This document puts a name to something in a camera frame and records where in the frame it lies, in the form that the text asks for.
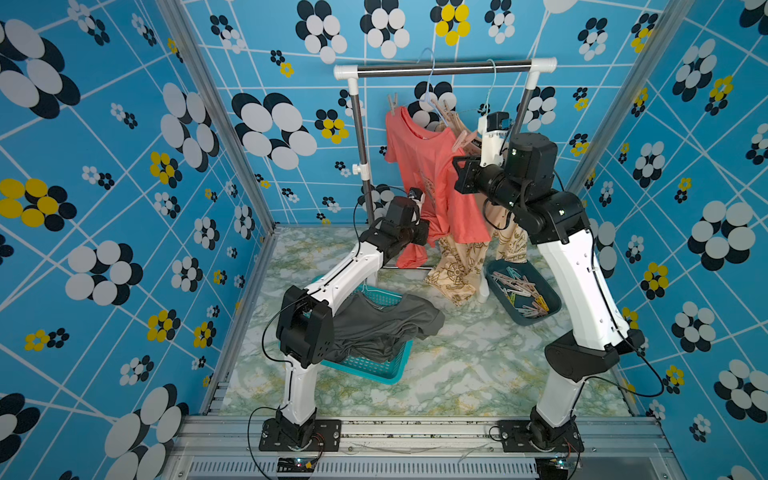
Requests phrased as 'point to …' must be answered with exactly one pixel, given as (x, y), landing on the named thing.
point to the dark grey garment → (365, 332)
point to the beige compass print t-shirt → (458, 271)
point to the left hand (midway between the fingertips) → (428, 220)
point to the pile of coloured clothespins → (521, 293)
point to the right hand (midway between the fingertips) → (459, 157)
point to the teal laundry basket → (391, 372)
